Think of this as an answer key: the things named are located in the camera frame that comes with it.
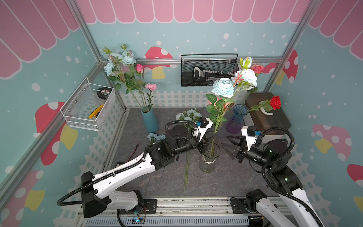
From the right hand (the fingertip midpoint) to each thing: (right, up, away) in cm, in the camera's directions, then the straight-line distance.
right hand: (224, 141), depth 61 cm
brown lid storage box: (+42, +6, +35) cm, 55 cm away
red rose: (+30, +18, +14) cm, 38 cm away
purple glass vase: (+20, +6, +43) cm, 48 cm away
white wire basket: (-74, +18, +21) cm, 79 cm away
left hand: (-4, +2, -1) cm, 5 cm away
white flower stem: (-12, +14, +51) cm, 55 cm away
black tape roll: (-64, +26, +20) cm, 72 cm away
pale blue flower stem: (-21, +12, +47) cm, 53 cm away
